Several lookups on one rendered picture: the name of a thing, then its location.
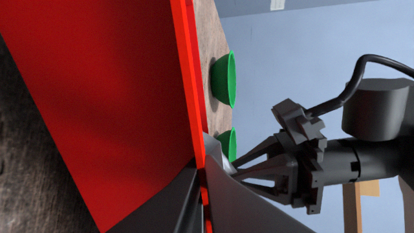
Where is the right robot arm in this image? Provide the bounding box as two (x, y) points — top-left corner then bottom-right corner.
(271, 78), (414, 233)

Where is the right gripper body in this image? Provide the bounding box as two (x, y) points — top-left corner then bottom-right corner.
(273, 129), (358, 216)

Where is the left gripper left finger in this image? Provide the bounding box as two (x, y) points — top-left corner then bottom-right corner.
(105, 157), (206, 233)

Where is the grey metal scoop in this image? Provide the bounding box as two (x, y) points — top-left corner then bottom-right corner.
(202, 132), (237, 175)

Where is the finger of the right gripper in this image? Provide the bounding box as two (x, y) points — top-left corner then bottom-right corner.
(230, 153), (293, 206)
(231, 136), (279, 181)

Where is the green bowl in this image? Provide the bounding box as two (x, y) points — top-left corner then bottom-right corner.
(216, 127), (237, 163)
(211, 50), (237, 109)

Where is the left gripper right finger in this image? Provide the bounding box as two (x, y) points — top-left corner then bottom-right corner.
(204, 155), (317, 233)

